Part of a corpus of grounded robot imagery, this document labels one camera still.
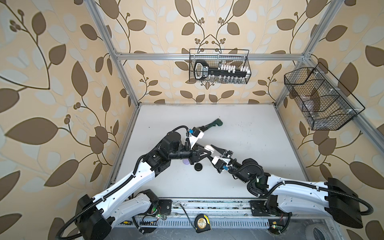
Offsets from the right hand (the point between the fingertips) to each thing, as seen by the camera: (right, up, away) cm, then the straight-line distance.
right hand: (211, 149), depth 67 cm
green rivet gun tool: (+9, +11, +41) cm, 43 cm away
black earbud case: (-6, -15, +20) cm, 25 cm away
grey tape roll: (+45, -38, 0) cm, 59 cm away
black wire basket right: (+57, +21, +5) cm, 61 cm away
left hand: (0, -1, -2) cm, 2 cm away
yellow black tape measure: (-4, -34, 0) cm, 34 cm away
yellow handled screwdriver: (-40, -35, +2) cm, 53 cm away
